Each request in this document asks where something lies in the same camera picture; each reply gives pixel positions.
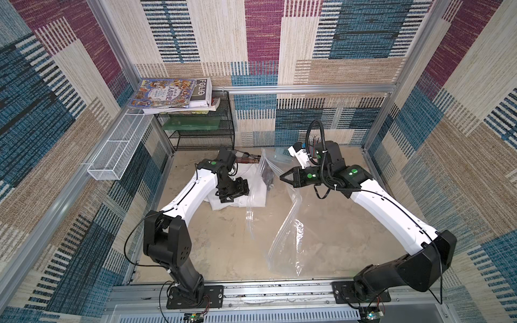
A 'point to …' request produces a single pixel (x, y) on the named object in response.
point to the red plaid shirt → (246, 160)
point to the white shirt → (256, 186)
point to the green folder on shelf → (192, 123)
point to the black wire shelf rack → (213, 131)
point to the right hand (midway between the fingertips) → (279, 176)
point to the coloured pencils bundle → (312, 140)
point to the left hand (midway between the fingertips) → (243, 193)
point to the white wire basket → (113, 158)
